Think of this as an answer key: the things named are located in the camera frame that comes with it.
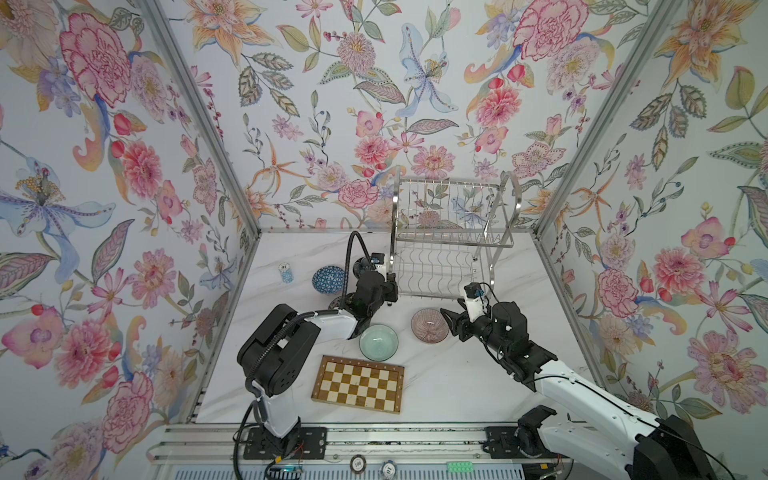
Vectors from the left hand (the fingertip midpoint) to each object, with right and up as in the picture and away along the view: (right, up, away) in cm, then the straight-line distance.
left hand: (399, 276), depth 92 cm
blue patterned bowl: (-24, -2, +14) cm, 28 cm away
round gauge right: (-4, -42, -25) cm, 49 cm away
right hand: (+13, -7, -10) cm, 18 cm away
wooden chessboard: (-11, -28, -11) cm, 33 cm away
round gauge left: (-11, -44, -20) cm, 49 cm away
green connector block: (+13, -43, -23) cm, 50 cm away
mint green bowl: (-7, -20, -2) cm, 21 cm away
